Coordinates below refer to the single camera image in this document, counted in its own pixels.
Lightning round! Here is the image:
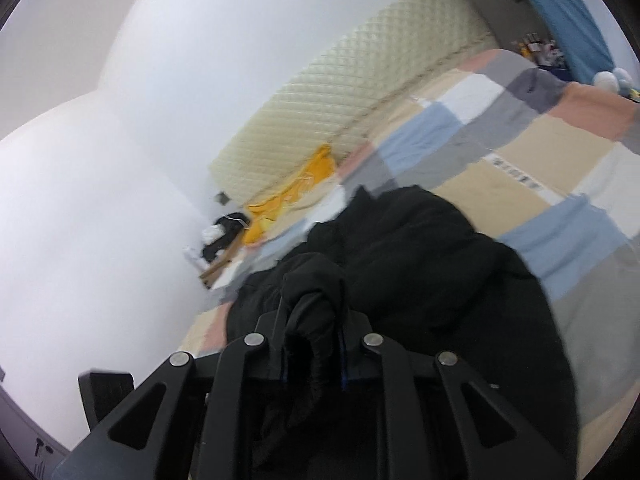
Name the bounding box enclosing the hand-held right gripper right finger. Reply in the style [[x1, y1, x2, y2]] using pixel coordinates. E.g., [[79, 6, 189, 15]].
[[339, 310, 581, 480]]

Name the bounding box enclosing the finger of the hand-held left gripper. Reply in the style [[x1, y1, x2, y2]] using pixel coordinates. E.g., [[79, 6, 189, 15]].
[[77, 370, 136, 433]]

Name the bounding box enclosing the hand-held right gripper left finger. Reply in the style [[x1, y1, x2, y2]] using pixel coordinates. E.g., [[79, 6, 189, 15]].
[[50, 309, 296, 480]]

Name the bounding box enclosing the black puffer jacket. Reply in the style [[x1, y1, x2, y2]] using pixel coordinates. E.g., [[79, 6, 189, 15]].
[[220, 185, 581, 480]]

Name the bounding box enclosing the black bag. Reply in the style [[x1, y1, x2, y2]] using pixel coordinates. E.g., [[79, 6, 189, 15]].
[[201, 212, 249, 263]]

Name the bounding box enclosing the yellow pillow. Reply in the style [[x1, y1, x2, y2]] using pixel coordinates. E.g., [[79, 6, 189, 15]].
[[244, 144, 335, 248]]

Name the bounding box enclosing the beige quilted headboard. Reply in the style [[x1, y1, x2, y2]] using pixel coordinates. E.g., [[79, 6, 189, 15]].
[[209, 0, 498, 206]]

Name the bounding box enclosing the bed with checkered quilt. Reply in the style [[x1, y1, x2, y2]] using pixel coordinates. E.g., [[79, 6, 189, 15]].
[[177, 47, 640, 480]]

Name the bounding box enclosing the cluster of small bottles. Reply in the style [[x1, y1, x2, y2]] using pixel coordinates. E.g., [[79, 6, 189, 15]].
[[510, 32, 568, 68]]

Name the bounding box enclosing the white plush toy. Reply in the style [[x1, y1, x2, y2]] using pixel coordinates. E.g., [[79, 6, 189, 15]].
[[592, 67, 636, 93]]

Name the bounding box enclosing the blue towel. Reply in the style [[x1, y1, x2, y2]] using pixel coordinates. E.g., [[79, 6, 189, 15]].
[[517, 0, 615, 83]]

